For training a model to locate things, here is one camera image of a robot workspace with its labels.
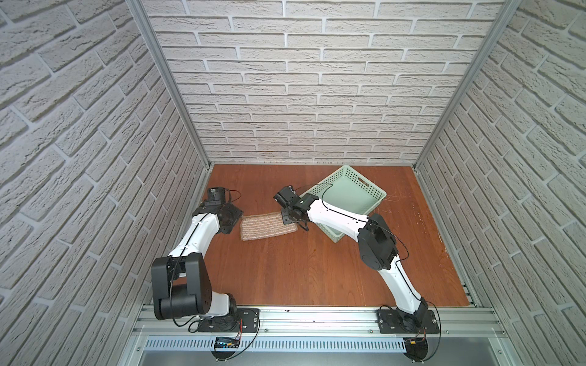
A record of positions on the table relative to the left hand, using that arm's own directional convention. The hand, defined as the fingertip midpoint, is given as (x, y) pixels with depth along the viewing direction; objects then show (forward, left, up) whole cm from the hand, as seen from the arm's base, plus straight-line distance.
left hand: (235, 210), depth 89 cm
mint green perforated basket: (+17, -50, -8) cm, 54 cm away
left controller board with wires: (-44, -2, -13) cm, 46 cm away
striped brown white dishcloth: (-1, -11, -9) cm, 15 cm away
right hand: (-2, -19, -4) cm, 20 cm away
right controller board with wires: (-45, -62, -9) cm, 78 cm away
